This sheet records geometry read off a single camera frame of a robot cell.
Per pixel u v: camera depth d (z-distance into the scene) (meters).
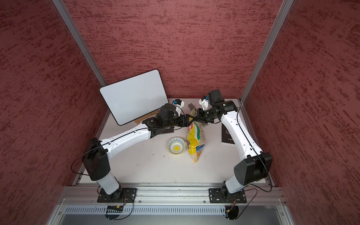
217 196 0.74
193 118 0.76
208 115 0.64
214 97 0.60
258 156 0.42
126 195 0.74
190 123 0.73
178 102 0.71
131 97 0.91
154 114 1.07
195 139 0.70
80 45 0.86
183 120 0.68
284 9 0.72
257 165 0.41
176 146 0.92
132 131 0.53
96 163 0.43
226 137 0.96
